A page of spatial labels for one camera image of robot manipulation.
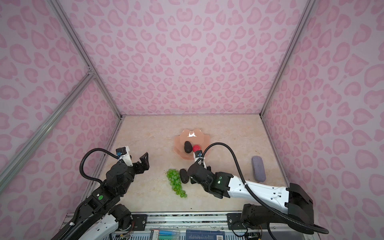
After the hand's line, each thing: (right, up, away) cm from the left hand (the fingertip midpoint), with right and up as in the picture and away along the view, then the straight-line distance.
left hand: (140, 153), depth 73 cm
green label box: (+11, -37, -4) cm, 39 cm away
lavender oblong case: (+64, -13, +14) cm, 67 cm away
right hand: (+26, -8, +3) cm, 27 cm away
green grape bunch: (+15, -15, +9) cm, 23 cm away
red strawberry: (+27, 0, +22) cm, 35 cm away
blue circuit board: (+31, -37, -4) cm, 49 cm away
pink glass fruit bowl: (+27, +6, +31) cm, 41 cm away
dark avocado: (+22, 0, +24) cm, 33 cm away
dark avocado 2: (+20, -15, +12) cm, 28 cm away
